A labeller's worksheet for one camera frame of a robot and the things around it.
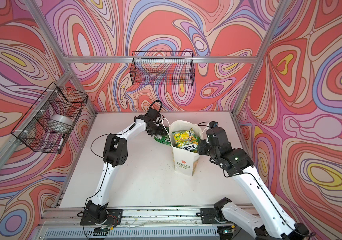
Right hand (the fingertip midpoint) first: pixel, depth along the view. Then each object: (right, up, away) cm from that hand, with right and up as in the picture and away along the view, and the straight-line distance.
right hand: (202, 146), depth 71 cm
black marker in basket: (-70, +3, +2) cm, 70 cm away
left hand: (-21, +6, +34) cm, 40 cm away
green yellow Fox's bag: (-7, +3, +9) cm, 11 cm away
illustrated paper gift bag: (-8, -8, +4) cm, 12 cm away
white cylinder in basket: (-68, +11, -1) cm, 69 cm away
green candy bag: (-20, +1, +30) cm, 36 cm away
